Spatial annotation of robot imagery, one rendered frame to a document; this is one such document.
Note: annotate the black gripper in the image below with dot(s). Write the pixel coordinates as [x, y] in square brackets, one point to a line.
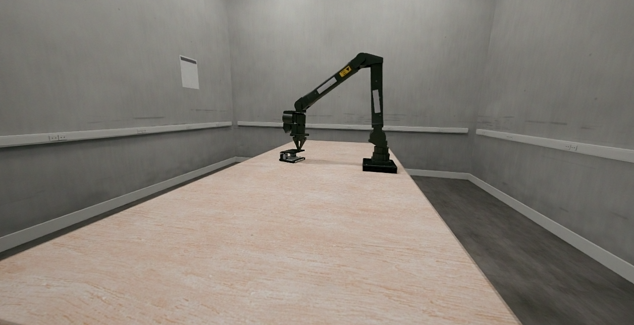
[300, 136]

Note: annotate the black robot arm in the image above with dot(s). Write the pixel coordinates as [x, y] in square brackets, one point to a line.
[377, 136]

